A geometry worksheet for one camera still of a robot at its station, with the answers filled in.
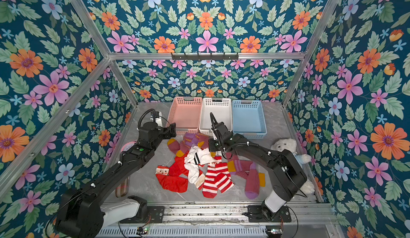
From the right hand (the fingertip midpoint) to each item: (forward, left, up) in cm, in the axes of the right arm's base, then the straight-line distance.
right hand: (213, 142), depth 88 cm
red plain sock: (-12, +19, -9) cm, 24 cm away
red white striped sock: (-22, +1, -10) cm, 24 cm away
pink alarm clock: (0, +52, -7) cm, 53 cm away
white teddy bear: (0, -37, -1) cm, 37 cm away
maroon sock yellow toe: (-2, +19, -5) cm, 20 cm away
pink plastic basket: (+26, +20, -6) cm, 34 cm away
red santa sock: (-21, +19, -9) cm, 30 cm away
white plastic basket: (+31, -4, -8) cm, 32 cm away
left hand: (+4, +23, +12) cm, 26 cm away
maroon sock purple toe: (-18, -21, -9) cm, 30 cm away
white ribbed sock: (-7, +11, -6) cm, 14 cm away
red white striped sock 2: (-17, -6, -9) cm, 20 cm away
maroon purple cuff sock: (+7, +15, -8) cm, 18 cm away
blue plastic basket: (+25, -23, -9) cm, 36 cm away
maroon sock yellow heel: (-11, -14, -8) cm, 19 cm away
